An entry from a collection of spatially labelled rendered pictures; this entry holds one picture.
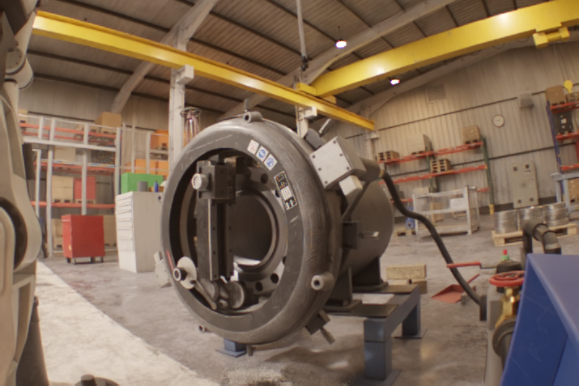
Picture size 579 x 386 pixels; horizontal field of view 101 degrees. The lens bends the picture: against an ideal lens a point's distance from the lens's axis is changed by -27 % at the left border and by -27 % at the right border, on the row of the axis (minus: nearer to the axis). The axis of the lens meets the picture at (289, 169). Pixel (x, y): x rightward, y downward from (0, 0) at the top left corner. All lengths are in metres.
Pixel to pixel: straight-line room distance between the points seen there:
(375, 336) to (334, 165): 0.64
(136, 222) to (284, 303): 4.05
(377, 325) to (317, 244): 0.47
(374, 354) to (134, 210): 4.10
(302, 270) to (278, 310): 0.15
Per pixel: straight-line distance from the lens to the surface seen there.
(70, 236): 6.24
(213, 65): 10.87
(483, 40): 12.36
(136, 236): 4.83
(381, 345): 1.21
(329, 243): 0.86
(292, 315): 0.92
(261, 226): 1.40
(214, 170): 0.97
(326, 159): 0.85
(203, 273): 1.09
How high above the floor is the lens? 0.62
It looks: 9 degrees up
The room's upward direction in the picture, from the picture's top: 4 degrees counter-clockwise
